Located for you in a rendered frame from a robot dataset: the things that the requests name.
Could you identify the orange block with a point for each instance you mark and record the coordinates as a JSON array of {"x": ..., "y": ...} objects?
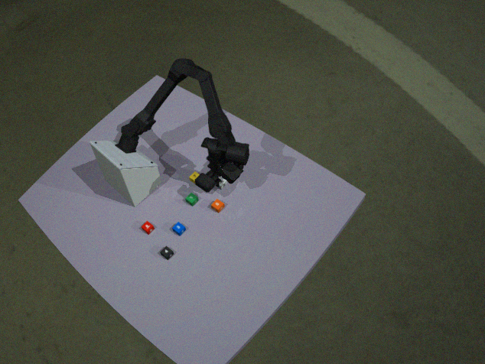
[{"x": 217, "y": 205}]

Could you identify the blue block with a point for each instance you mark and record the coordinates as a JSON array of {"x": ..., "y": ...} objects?
[{"x": 179, "y": 229}]

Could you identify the yellow block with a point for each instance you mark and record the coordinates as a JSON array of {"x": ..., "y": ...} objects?
[{"x": 193, "y": 176}]

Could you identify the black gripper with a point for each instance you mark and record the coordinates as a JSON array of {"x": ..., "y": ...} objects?
[{"x": 208, "y": 180}]

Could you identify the red block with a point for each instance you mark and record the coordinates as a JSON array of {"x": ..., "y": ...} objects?
[{"x": 148, "y": 227}]

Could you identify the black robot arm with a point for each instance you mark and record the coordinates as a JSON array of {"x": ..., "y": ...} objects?
[{"x": 223, "y": 146}]

